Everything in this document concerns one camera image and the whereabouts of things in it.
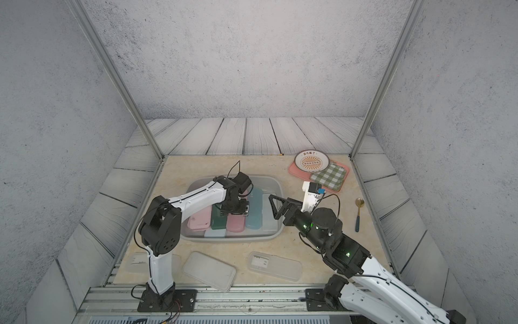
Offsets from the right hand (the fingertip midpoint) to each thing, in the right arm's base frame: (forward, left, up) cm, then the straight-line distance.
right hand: (278, 199), depth 64 cm
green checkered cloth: (+34, -30, -31) cm, 55 cm away
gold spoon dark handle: (+19, -40, -32) cm, 55 cm away
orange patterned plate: (+46, -21, -32) cm, 60 cm away
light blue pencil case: (+2, +27, -30) cm, 40 cm away
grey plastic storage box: (+24, +3, -25) cm, 35 cm away
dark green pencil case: (+6, +26, -28) cm, 38 cm away
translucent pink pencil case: (+5, +18, -26) cm, 32 cm away
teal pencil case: (+8, +10, -29) cm, 31 cm away
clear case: (-11, +55, -30) cm, 63 cm away
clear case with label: (-10, +1, -32) cm, 34 cm away
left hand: (+10, +15, -27) cm, 32 cm away
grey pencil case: (-13, +27, -31) cm, 43 cm away
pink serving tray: (+40, -10, -33) cm, 53 cm away
